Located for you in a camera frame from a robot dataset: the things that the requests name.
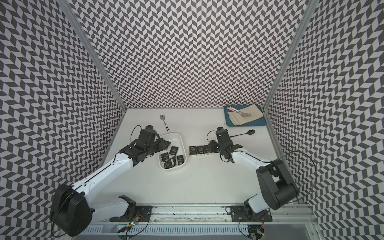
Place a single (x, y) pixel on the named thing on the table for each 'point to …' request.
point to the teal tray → (259, 122)
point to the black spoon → (250, 132)
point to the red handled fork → (245, 114)
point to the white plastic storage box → (176, 140)
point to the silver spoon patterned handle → (163, 118)
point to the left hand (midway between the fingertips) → (163, 144)
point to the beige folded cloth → (236, 118)
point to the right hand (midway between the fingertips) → (211, 147)
